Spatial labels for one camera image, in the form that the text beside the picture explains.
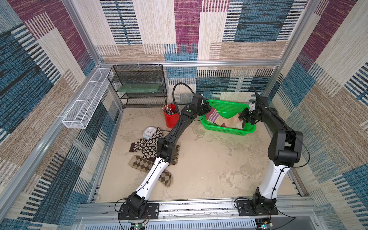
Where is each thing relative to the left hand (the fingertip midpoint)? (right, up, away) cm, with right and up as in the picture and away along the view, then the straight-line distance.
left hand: (214, 106), depth 99 cm
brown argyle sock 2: (-26, -33, -8) cm, 43 cm away
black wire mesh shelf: (-51, +16, +8) cm, 54 cm away
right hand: (+18, -8, -1) cm, 19 cm away
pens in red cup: (-31, -2, -3) cm, 31 cm away
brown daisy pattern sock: (-42, -28, -5) cm, 51 cm away
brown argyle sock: (-44, -37, -10) cm, 58 cm away
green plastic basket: (+12, 0, +16) cm, 20 cm away
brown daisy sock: (-48, -25, -7) cm, 54 cm away
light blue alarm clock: (-45, -17, +3) cm, 49 cm away
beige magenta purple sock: (+13, -10, -1) cm, 16 cm away
